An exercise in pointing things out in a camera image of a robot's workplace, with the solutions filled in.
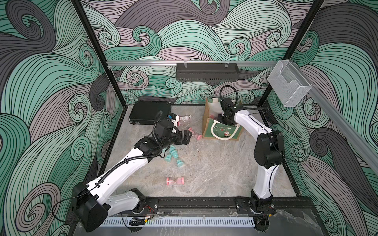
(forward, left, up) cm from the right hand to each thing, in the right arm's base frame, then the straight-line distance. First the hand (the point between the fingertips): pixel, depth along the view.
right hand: (220, 122), depth 95 cm
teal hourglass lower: (-25, +27, -7) cm, 37 cm away
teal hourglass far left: (-17, +31, -8) cm, 36 cm away
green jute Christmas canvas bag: (-9, +7, +7) cm, 14 cm away
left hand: (-17, +24, +15) cm, 32 cm away
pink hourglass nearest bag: (-6, +15, -8) cm, 18 cm away
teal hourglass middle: (-21, +34, -8) cm, 41 cm away
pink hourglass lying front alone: (-34, +27, -8) cm, 45 cm away
